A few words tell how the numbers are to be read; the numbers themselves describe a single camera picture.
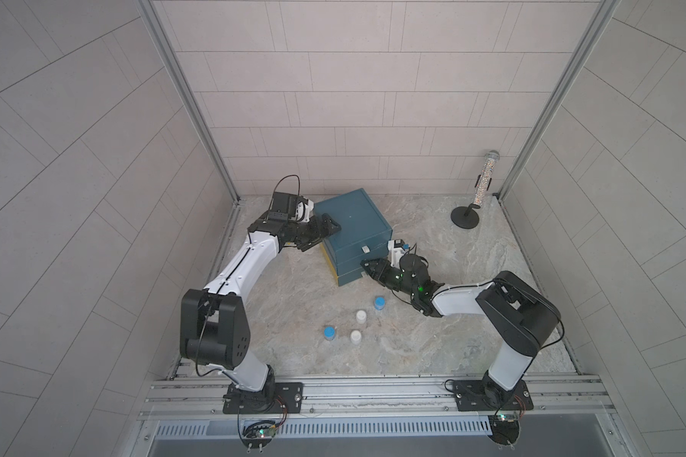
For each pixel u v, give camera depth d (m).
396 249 0.82
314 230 0.74
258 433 0.64
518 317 0.47
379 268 0.78
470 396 0.71
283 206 0.66
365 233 0.79
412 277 0.68
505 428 0.69
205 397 0.72
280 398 0.70
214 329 0.43
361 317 0.82
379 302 0.85
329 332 0.80
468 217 1.09
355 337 0.79
